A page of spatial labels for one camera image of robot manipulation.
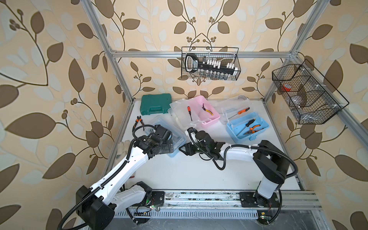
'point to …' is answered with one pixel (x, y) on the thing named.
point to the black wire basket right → (310, 97)
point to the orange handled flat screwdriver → (241, 112)
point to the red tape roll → (286, 87)
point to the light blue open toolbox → (242, 124)
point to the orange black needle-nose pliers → (251, 131)
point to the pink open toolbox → (197, 111)
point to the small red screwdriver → (189, 110)
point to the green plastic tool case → (155, 103)
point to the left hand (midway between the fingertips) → (162, 146)
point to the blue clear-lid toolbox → (179, 138)
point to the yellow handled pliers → (207, 110)
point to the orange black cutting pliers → (138, 119)
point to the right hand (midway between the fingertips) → (182, 147)
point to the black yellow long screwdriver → (247, 125)
